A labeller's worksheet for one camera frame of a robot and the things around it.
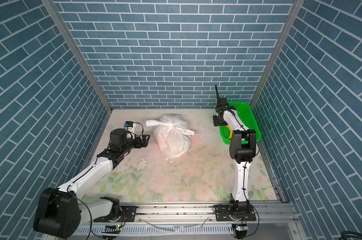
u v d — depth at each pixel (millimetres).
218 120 890
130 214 733
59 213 393
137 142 753
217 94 840
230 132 1044
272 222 733
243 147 587
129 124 735
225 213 736
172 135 934
